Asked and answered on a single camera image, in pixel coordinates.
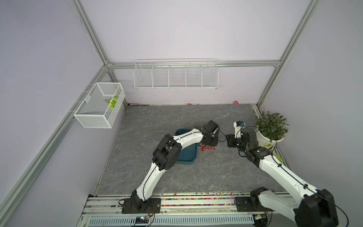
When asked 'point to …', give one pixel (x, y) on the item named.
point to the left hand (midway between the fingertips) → (216, 144)
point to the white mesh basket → (102, 106)
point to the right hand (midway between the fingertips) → (226, 134)
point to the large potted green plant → (271, 128)
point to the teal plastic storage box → (188, 155)
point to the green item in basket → (113, 102)
